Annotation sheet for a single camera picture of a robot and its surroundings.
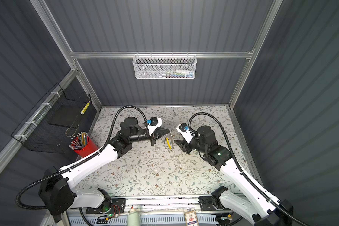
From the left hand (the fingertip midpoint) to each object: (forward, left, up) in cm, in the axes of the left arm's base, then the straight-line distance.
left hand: (169, 130), depth 69 cm
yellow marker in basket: (+18, +49, -2) cm, 52 cm away
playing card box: (-35, -9, -28) cm, 46 cm away
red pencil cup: (+6, +54, -20) cm, 58 cm away
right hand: (-2, -6, -5) cm, 8 cm away
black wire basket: (+7, +62, -1) cm, 63 cm away
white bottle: (-33, +18, -22) cm, 44 cm away
